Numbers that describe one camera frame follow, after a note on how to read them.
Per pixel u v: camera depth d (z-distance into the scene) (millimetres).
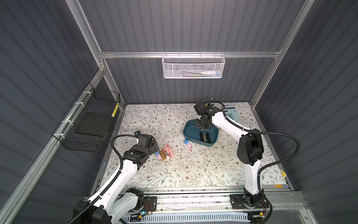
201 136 991
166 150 936
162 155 911
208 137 987
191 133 1000
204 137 989
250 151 539
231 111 1121
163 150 934
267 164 553
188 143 960
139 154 569
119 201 558
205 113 681
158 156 895
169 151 932
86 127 705
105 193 428
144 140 619
